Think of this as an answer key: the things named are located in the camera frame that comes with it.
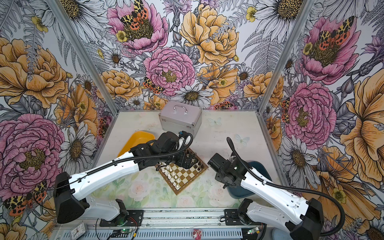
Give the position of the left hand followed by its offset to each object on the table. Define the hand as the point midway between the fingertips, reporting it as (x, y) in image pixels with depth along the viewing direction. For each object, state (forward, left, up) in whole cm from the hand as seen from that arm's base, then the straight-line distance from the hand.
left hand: (188, 161), depth 73 cm
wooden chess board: (-1, +6, -18) cm, 19 cm away
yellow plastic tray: (+27, +35, -18) cm, 47 cm away
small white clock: (-25, +50, -17) cm, 59 cm away
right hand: (-7, -18, -8) cm, 21 cm away
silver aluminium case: (+34, +8, -5) cm, 35 cm away
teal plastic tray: (-10, -26, -15) cm, 32 cm away
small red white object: (-27, -4, -15) cm, 31 cm away
